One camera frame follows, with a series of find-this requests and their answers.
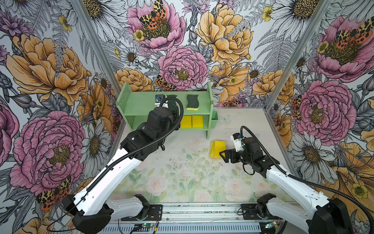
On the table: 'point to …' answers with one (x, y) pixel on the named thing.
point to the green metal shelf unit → (134, 106)
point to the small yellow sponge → (186, 122)
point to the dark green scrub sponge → (193, 102)
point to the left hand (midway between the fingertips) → (171, 118)
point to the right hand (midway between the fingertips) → (227, 156)
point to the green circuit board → (146, 225)
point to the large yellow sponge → (215, 147)
